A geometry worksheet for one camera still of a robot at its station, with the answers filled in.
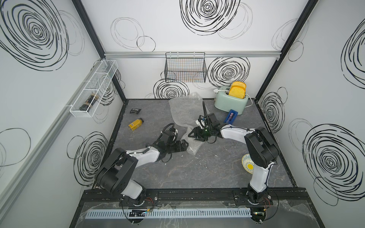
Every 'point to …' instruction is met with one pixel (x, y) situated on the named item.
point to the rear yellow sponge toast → (239, 83)
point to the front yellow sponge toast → (237, 92)
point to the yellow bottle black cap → (136, 124)
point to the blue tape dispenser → (231, 117)
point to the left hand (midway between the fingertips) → (183, 145)
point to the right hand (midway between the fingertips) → (191, 136)
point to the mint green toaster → (224, 101)
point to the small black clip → (136, 110)
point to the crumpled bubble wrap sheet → (187, 110)
